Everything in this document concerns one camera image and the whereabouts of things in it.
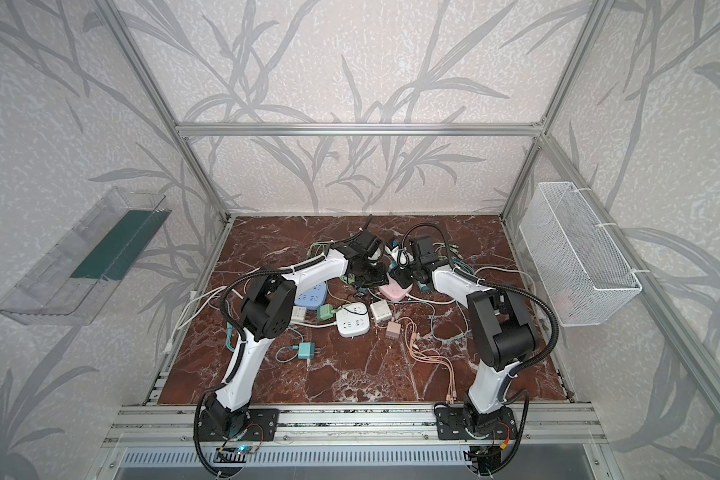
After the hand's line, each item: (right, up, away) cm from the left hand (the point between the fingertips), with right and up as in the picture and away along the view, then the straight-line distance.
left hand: (390, 275), depth 98 cm
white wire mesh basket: (+39, +5, -36) cm, 53 cm away
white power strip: (-11, -13, -8) cm, 19 cm away
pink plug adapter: (+1, -16, -9) cm, 18 cm away
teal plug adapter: (-24, -20, -14) cm, 34 cm away
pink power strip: (+1, -5, -2) cm, 6 cm away
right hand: (+3, +5, 0) cm, 6 cm away
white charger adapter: (-3, -10, -6) cm, 12 cm away
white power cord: (-59, -8, -3) cm, 59 cm away
